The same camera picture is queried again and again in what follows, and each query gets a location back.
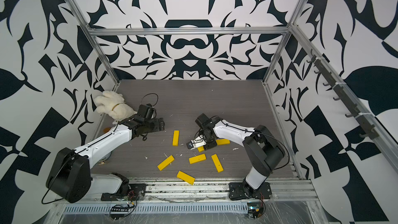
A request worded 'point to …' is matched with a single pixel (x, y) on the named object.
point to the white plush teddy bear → (113, 103)
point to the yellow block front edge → (184, 177)
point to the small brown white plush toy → (105, 129)
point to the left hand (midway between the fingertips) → (156, 121)
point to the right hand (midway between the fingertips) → (204, 137)
